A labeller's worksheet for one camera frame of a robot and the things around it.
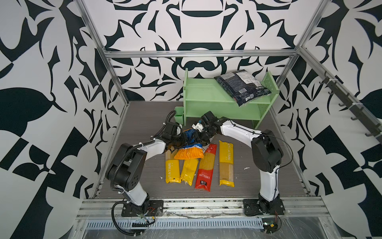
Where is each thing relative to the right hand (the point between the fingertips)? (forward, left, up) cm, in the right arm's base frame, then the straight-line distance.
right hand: (190, 143), depth 85 cm
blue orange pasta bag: (-4, -2, +2) cm, 5 cm away
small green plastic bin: (+27, +8, -8) cm, 29 cm away
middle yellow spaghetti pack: (-12, +1, -8) cm, 14 cm away
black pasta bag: (+24, -29, +21) cm, 43 cm away
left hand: (+5, -2, -2) cm, 6 cm away
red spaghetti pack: (-11, -9, -9) cm, 17 cm away
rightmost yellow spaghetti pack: (-8, -21, -10) cm, 24 cm away
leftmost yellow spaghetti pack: (-10, +10, -9) cm, 17 cm away
